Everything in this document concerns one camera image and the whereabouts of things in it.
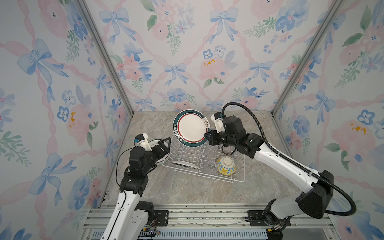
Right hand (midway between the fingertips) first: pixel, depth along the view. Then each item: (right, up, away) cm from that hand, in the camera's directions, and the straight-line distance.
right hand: (204, 133), depth 74 cm
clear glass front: (+5, -19, +12) cm, 23 cm away
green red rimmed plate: (-7, +3, 0) cm, 8 cm away
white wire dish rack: (+7, -17, +18) cm, 26 cm away
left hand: (-19, -3, -1) cm, 19 cm away
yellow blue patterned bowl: (+14, -19, +12) cm, 26 cm away
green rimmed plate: (-9, -16, +3) cm, 19 cm away
